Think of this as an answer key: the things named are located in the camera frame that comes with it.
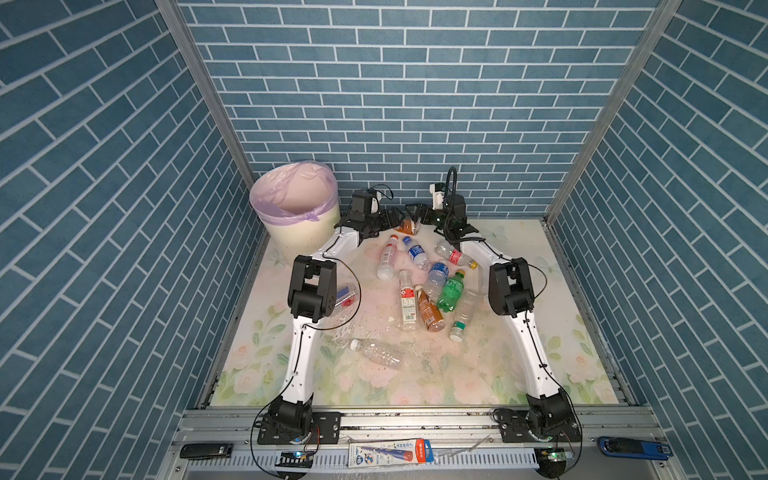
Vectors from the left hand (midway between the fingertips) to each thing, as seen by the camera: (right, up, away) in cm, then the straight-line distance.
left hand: (395, 216), depth 104 cm
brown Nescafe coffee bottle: (+4, -3, +8) cm, 9 cm away
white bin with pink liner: (-34, +4, -2) cm, 34 cm away
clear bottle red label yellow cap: (+21, -14, -1) cm, 25 cm away
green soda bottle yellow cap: (+18, -25, -10) cm, 32 cm away
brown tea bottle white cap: (+11, -31, -15) cm, 36 cm away
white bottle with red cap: (-3, -17, -4) cm, 17 cm away
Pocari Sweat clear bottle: (+13, -24, -2) cm, 27 cm away
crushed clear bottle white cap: (-4, -42, -18) cm, 46 cm away
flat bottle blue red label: (-15, -27, -11) cm, 33 cm away
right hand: (+6, +4, +1) cm, 7 cm away
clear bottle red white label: (+4, -28, -13) cm, 31 cm away
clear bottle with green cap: (+21, -31, -13) cm, 40 cm away
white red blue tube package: (-4, -59, -35) cm, 69 cm away
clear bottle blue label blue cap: (+7, -13, 0) cm, 15 cm away
